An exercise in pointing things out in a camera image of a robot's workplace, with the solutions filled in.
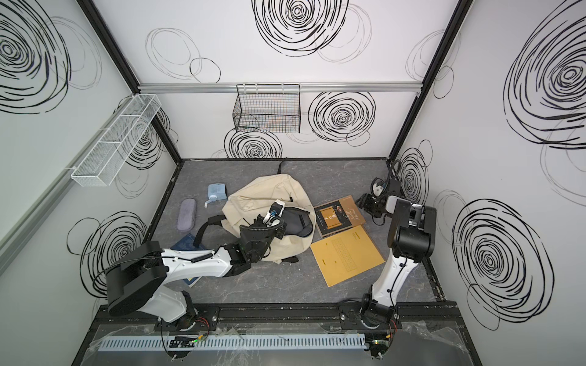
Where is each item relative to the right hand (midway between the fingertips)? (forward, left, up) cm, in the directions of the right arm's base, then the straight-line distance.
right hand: (364, 203), depth 100 cm
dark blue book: (-20, +73, 0) cm, 76 cm away
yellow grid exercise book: (-22, +10, -3) cm, 25 cm away
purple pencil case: (-8, +77, +1) cm, 77 cm away
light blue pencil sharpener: (+3, +67, +3) cm, 67 cm away
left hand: (-14, +34, +17) cm, 40 cm away
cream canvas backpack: (-6, +47, +8) cm, 48 cm away
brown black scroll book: (-6, +12, -1) cm, 14 cm away
